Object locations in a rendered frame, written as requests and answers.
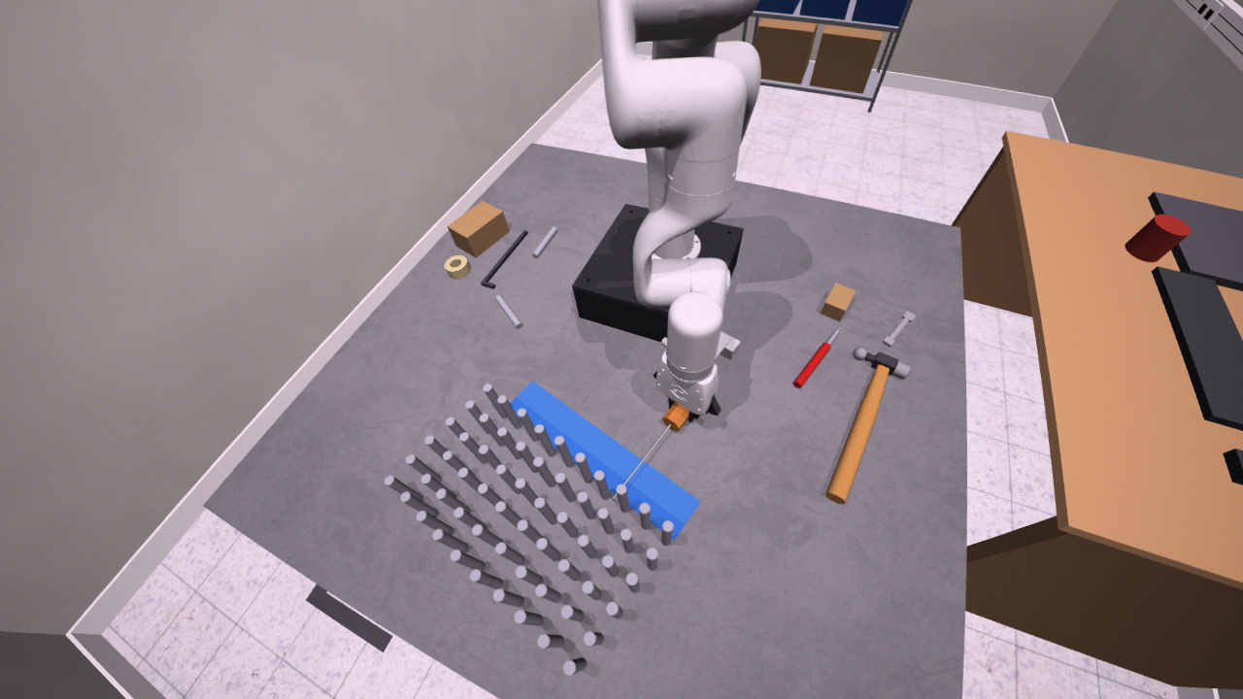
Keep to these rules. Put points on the red-handled screwdriver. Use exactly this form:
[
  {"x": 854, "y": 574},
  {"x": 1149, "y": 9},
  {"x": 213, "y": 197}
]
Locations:
[{"x": 814, "y": 362}]

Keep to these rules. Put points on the dark grey l-shaped bar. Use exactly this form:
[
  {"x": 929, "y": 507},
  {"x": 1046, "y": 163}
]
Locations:
[{"x": 485, "y": 281}]

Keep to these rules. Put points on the beige cylindrical ring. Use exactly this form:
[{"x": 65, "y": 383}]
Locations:
[{"x": 457, "y": 267}]

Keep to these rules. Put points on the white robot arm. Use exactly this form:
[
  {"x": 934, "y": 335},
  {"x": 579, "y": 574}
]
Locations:
[{"x": 693, "y": 105}]

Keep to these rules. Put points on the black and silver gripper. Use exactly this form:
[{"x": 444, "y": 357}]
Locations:
[{"x": 695, "y": 396}]

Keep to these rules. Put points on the orange-handled ball-peen hammer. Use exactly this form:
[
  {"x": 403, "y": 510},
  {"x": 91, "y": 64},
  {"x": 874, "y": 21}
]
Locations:
[{"x": 846, "y": 469}]

